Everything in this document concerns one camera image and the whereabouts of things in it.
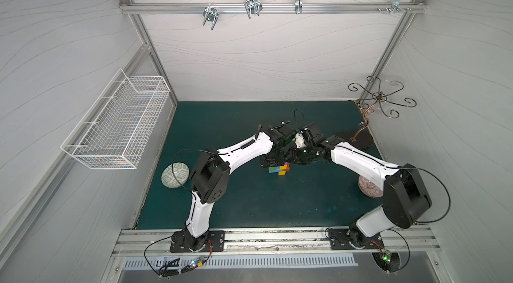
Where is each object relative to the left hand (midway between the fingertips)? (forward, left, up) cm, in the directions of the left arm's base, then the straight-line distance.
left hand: (277, 166), depth 85 cm
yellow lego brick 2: (0, -3, -1) cm, 3 cm away
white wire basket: (0, +58, +23) cm, 63 cm away
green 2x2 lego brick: (0, +2, -1) cm, 3 cm away
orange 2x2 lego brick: (+1, -5, -3) cm, 6 cm away
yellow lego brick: (0, -2, -6) cm, 7 cm away
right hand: (+3, -4, +2) cm, 5 cm away
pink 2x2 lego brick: (-1, -3, +5) cm, 6 cm away
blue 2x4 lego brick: (0, 0, -3) cm, 3 cm away
